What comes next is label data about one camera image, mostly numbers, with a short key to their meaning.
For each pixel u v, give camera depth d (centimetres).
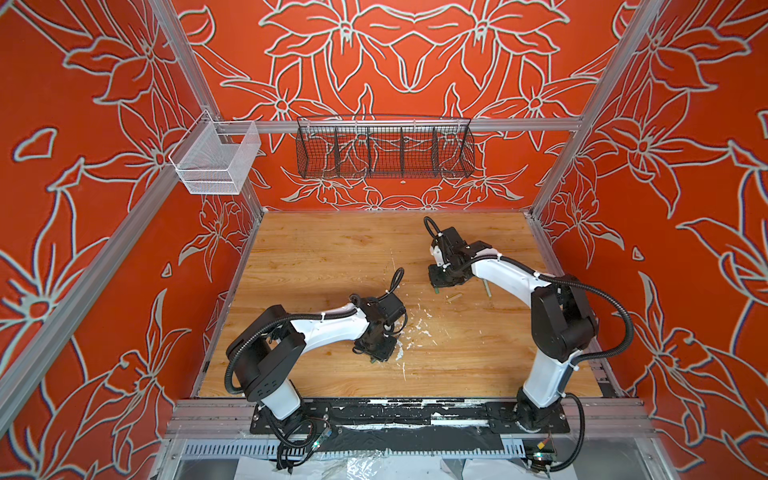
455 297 95
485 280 64
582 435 68
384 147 98
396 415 74
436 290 98
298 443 70
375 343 71
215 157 93
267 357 44
